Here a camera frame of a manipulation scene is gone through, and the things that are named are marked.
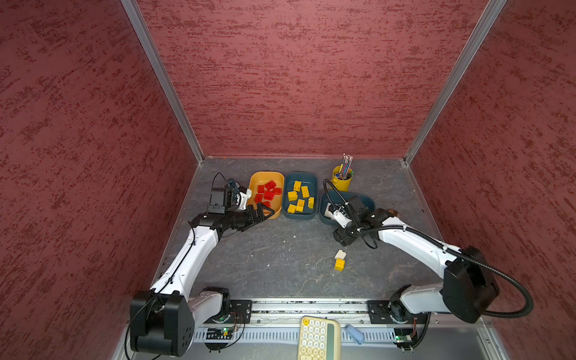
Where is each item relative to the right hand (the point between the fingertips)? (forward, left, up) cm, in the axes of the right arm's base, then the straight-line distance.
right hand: (341, 236), depth 85 cm
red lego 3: (+26, +26, -5) cm, 37 cm away
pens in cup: (+29, -6, +5) cm, 30 cm away
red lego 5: (+23, +35, -6) cm, 42 cm away
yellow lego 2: (+23, +19, -5) cm, 30 cm away
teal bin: (+32, +11, -3) cm, 34 cm away
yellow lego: (+29, +16, -4) cm, 33 cm away
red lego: (+28, +34, -5) cm, 45 cm away
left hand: (+3, +28, +9) cm, 30 cm away
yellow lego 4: (+18, +15, -5) cm, 24 cm away
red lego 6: (+20, +31, -5) cm, 37 cm away
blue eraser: (-31, 0, -5) cm, 31 cm away
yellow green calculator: (-32, +11, -5) cm, 34 cm away
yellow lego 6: (-10, +2, -3) cm, 10 cm away
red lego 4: (+25, +30, -5) cm, 39 cm away
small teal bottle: (+27, +46, +2) cm, 53 cm away
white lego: (-4, 0, -7) cm, 8 cm away
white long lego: (+5, +5, +9) cm, 12 cm away
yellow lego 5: (+18, +10, -3) cm, 21 cm away
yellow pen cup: (+25, -4, +1) cm, 25 cm away
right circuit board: (-31, -16, -8) cm, 36 cm away
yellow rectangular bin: (+33, +33, -2) cm, 47 cm away
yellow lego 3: (+16, +19, -4) cm, 25 cm away
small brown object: (+14, -27, -7) cm, 31 cm away
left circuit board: (-29, +44, -8) cm, 53 cm away
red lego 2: (+30, +29, -4) cm, 42 cm away
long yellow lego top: (+26, +12, -6) cm, 30 cm away
